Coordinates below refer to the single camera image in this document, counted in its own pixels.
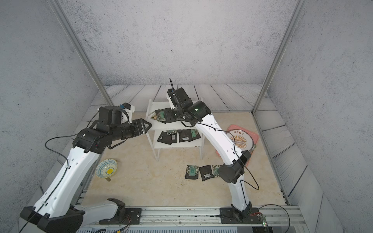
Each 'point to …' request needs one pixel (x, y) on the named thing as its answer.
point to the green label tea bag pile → (160, 116)
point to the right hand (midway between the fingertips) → (167, 115)
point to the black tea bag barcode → (206, 172)
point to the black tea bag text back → (185, 135)
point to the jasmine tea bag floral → (192, 172)
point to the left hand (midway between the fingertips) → (150, 125)
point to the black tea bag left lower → (168, 139)
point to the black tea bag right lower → (189, 137)
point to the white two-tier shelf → (157, 127)
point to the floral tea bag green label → (215, 169)
